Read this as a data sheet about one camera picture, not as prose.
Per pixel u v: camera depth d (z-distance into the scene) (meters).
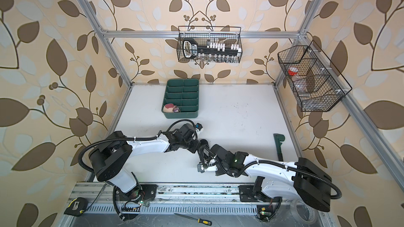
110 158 0.45
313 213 0.67
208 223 0.67
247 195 0.73
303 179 0.41
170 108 0.95
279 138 0.91
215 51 0.83
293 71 0.81
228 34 0.91
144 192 0.74
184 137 0.70
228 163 0.61
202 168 0.67
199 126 0.81
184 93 1.08
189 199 0.74
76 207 0.69
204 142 0.87
